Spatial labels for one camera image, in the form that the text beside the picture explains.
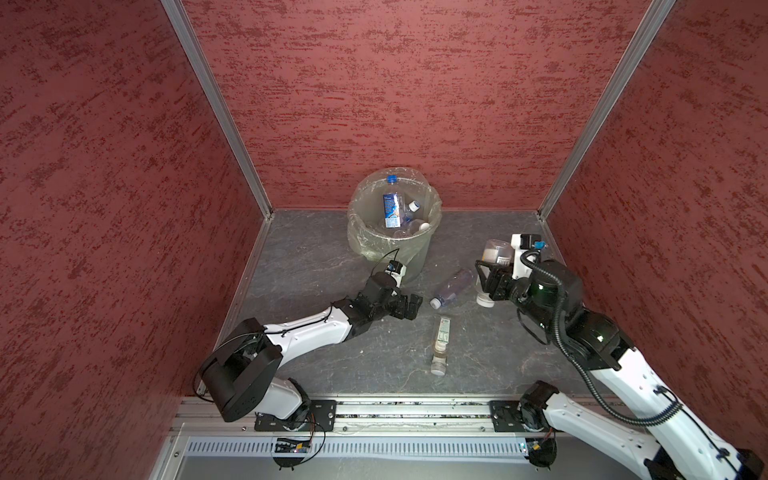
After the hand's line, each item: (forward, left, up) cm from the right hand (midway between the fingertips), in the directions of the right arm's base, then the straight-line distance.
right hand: (482, 270), depth 67 cm
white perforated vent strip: (-30, +29, -31) cm, 52 cm away
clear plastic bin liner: (+14, +27, -4) cm, 30 cm away
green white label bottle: (-11, +8, -29) cm, 32 cm away
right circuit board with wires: (-32, -15, -32) cm, 48 cm away
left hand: (+4, +16, -21) cm, 27 cm away
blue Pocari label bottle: (+32, +13, -10) cm, 36 cm away
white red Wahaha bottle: (+21, +13, -7) cm, 25 cm away
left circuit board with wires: (-29, +46, -31) cm, 62 cm away
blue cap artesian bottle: (+29, +20, -6) cm, 36 cm away
